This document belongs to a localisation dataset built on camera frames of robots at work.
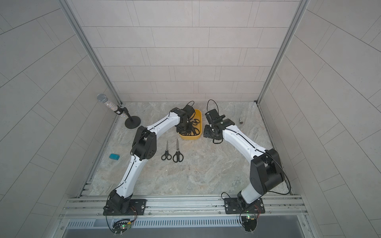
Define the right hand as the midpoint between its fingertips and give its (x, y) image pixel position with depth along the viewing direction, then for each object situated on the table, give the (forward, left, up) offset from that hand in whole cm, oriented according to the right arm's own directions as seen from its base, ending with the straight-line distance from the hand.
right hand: (207, 133), depth 87 cm
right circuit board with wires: (-43, -16, -12) cm, 47 cm away
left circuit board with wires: (-41, +43, -8) cm, 60 cm away
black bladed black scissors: (-9, +18, -9) cm, 22 cm away
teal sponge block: (-7, +56, -8) cm, 57 cm away
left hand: (+9, +10, -11) cm, 17 cm away
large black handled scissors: (+9, +8, -8) cm, 15 cm away
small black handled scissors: (-8, +25, -10) cm, 28 cm away
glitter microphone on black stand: (+17, +51, -7) cm, 55 cm away
